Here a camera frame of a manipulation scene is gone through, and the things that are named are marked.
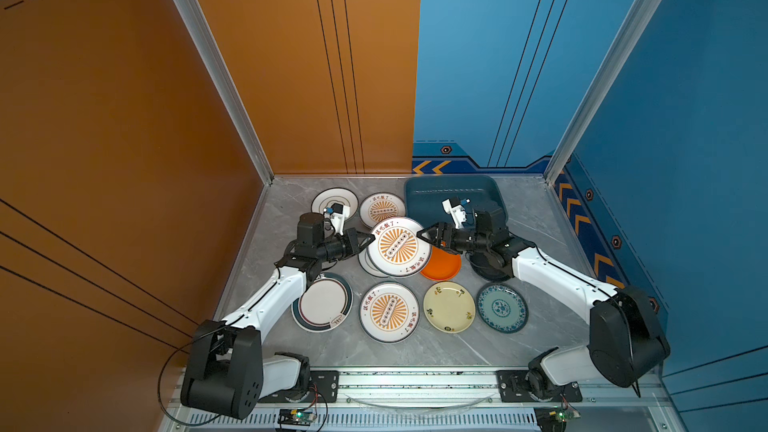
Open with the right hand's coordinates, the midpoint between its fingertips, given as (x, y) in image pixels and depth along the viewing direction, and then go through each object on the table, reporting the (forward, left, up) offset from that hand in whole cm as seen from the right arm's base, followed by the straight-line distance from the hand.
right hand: (422, 238), depth 80 cm
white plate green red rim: (-10, +28, -19) cm, 36 cm away
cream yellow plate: (-12, -8, -18) cm, 23 cm away
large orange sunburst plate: (-13, +9, -18) cm, 24 cm away
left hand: (+1, +13, 0) cm, 13 cm away
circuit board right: (-38, -30, -20) cm, 52 cm away
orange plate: (+2, -8, -19) cm, 20 cm away
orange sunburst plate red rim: (-2, +7, -2) cm, 7 cm away
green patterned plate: (-11, -24, -20) cm, 33 cm away
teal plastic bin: (+32, -4, -20) cm, 38 cm away
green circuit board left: (-37, +30, -20) cm, 52 cm away
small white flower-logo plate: (+31, +32, -17) cm, 48 cm away
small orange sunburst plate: (+26, +14, -17) cm, 34 cm away
